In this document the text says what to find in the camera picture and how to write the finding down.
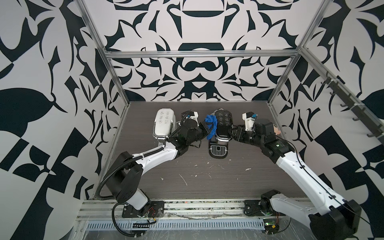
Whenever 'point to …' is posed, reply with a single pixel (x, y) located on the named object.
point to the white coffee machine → (165, 124)
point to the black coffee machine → (218, 148)
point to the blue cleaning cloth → (211, 121)
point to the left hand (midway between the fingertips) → (215, 122)
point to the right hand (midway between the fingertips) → (229, 131)
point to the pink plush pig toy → (276, 130)
